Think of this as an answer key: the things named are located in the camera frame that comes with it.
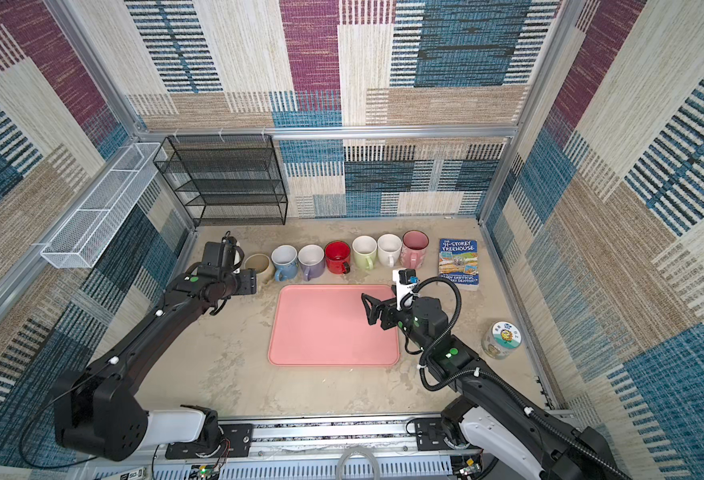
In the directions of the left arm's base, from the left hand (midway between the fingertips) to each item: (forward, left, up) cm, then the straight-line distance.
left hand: (243, 273), depth 84 cm
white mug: (+18, -43, -11) cm, 48 cm away
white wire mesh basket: (-1, +33, +16) cm, 36 cm away
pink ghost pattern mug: (+13, -50, -6) cm, 52 cm away
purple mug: (+16, -16, -14) cm, 26 cm away
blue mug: (+10, -9, -8) cm, 16 cm away
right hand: (-9, -37, +2) cm, 38 cm away
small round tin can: (-17, -70, -9) cm, 72 cm away
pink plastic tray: (-6, -22, -20) cm, 30 cm away
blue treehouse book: (+14, -67, -14) cm, 70 cm away
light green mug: (+14, -34, -8) cm, 38 cm away
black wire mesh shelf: (+41, +15, +1) cm, 43 cm away
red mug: (+16, -26, -13) cm, 33 cm away
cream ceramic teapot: (+9, -2, -9) cm, 13 cm away
